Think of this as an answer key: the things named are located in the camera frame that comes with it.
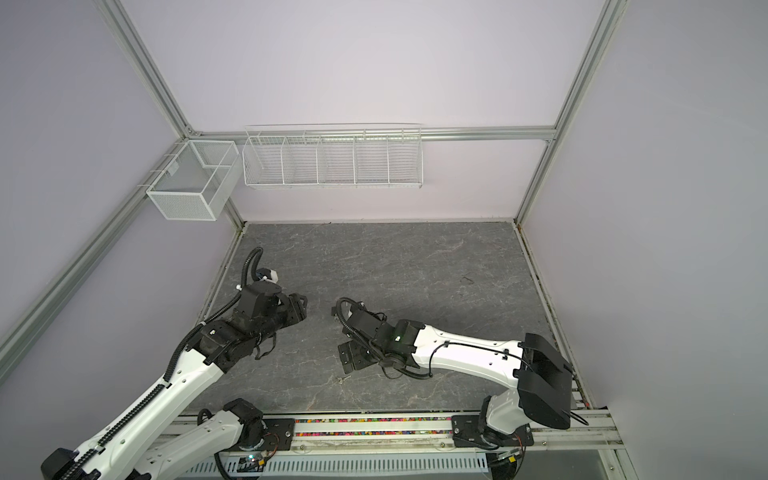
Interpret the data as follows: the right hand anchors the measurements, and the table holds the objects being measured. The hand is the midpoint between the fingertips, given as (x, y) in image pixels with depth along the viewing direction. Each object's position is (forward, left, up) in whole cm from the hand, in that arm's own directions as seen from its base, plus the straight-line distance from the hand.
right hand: (354, 355), depth 76 cm
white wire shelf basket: (+67, -6, +15) cm, 69 cm away
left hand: (+10, +14, +8) cm, 19 cm away
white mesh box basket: (+52, +57, +15) cm, 78 cm away
